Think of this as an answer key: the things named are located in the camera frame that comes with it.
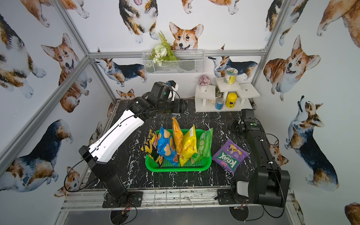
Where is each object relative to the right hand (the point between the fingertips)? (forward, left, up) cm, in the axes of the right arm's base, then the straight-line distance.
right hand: (236, 125), depth 84 cm
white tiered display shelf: (+32, +1, -7) cm, 33 cm away
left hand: (+3, +31, +20) cm, 37 cm away
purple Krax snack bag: (-13, +3, -13) cm, 19 cm away
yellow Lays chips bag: (-13, +28, 0) cm, 31 cm away
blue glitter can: (+27, +5, -9) cm, 28 cm away
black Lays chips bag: (-14, +48, +2) cm, 50 cm away
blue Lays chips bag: (-15, +40, +3) cm, 43 cm away
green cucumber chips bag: (-14, +20, +1) cm, 24 cm away
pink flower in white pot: (+32, +17, +9) cm, 37 cm away
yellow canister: (+28, -4, -7) cm, 29 cm away
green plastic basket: (-17, +20, -16) cm, 31 cm away
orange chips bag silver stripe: (-9, +34, +6) cm, 36 cm away
